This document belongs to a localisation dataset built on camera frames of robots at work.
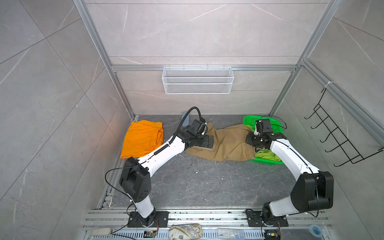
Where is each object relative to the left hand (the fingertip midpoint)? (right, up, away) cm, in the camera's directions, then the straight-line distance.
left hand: (207, 137), depth 83 cm
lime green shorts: (+36, -10, +7) cm, 38 cm away
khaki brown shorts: (+15, -5, +10) cm, 19 cm away
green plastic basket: (+32, +6, -14) cm, 35 cm away
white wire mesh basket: (-5, +38, +18) cm, 42 cm away
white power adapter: (-50, -42, -16) cm, 67 cm away
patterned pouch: (-11, -42, -16) cm, 47 cm away
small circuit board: (-29, -46, -13) cm, 56 cm away
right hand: (+25, 0, +6) cm, 26 cm away
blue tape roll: (+52, -45, -12) cm, 70 cm away
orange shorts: (-44, -1, +21) cm, 48 cm away
